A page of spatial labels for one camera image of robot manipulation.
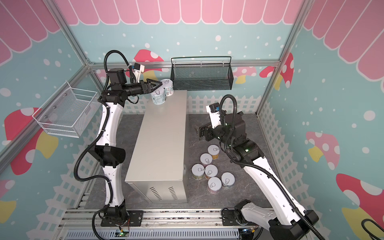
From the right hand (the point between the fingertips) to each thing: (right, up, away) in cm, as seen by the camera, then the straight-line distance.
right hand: (201, 121), depth 65 cm
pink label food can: (+8, -34, +14) cm, 37 cm away
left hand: (-22, +19, +12) cm, 31 cm away
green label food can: (-1, -27, +20) cm, 34 cm away
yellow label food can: (+9, -17, +28) cm, 34 cm away
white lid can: (+4, -21, +24) cm, 33 cm away
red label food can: (+6, -28, +20) cm, 35 cm away
